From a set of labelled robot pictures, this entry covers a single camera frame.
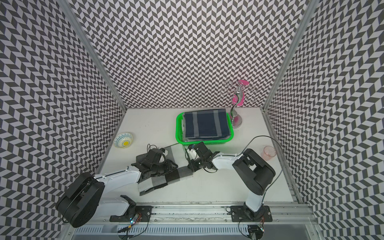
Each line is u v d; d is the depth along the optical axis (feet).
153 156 2.25
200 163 2.53
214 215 2.44
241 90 2.92
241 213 2.39
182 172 2.77
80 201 1.36
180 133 3.26
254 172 1.55
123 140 3.22
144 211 2.41
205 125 3.10
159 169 2.40
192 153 2.73
